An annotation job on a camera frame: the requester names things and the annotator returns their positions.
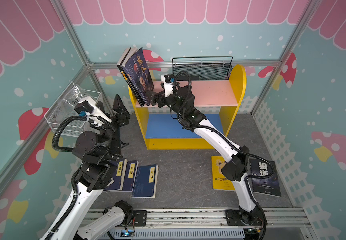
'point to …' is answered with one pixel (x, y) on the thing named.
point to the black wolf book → (268, 186)
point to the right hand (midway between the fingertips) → (152, 87)
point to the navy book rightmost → (145, 182)
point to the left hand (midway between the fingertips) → (113, 101)
